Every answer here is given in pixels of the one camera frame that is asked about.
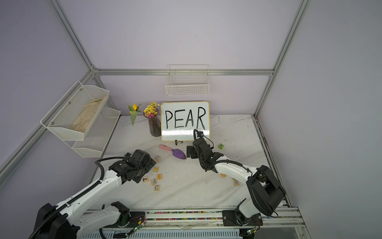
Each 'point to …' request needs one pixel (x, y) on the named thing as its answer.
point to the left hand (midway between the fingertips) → (149, 168)
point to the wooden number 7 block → (145, 179)
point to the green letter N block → (221, 146)
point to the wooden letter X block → (236, 182)
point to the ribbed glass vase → (154, 125)
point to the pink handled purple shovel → (176, 152)
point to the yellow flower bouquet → (151, 110)
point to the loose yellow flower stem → (134, 109)
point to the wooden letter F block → (153, 181)
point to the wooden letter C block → (156, 187)
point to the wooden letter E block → (159, 177)
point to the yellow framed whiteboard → (178, 119)
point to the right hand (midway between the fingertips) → (191, 148)
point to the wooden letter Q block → (223, 175)
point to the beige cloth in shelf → (82, 122)
